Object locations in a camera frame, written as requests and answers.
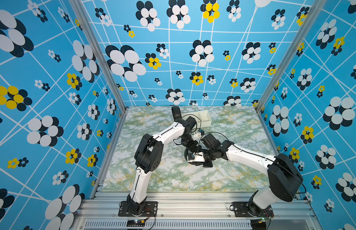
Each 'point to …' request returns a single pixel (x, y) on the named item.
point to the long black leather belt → (176, 113)
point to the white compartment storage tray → (204, 116)
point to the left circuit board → (135, 223)
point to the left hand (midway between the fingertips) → (196, 148)
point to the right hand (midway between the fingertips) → (198, 159)
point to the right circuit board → (258, 224)
